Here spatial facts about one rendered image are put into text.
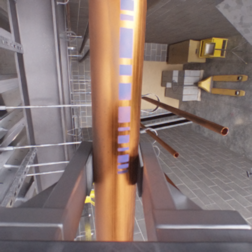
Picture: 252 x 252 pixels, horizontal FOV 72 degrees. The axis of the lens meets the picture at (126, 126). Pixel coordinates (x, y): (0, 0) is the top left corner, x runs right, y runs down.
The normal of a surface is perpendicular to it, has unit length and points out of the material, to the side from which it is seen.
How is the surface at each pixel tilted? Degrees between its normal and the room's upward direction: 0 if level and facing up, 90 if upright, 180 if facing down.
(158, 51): 90
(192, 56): 90
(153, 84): 90
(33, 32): 90
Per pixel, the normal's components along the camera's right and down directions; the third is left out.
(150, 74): 0.27, 0.30
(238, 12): -0.51, 0.86
